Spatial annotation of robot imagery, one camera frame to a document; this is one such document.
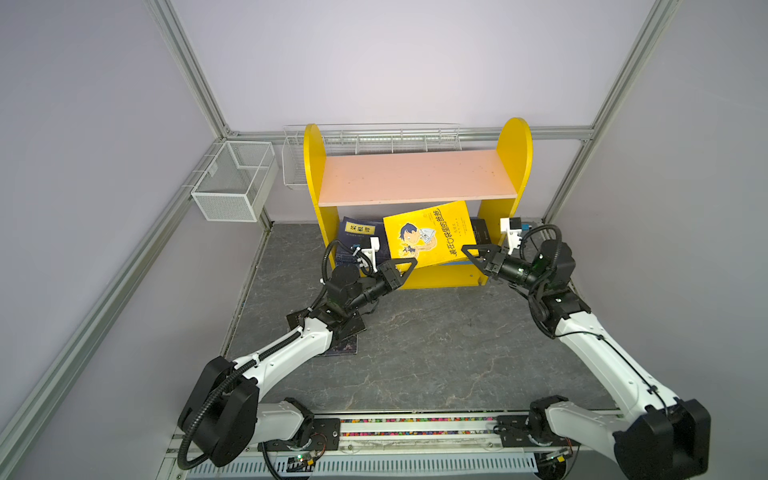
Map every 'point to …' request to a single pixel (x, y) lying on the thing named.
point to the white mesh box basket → (236, 184)
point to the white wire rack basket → (361, 139)
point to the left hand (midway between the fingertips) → (418, 268)
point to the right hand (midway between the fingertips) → (461, 252)
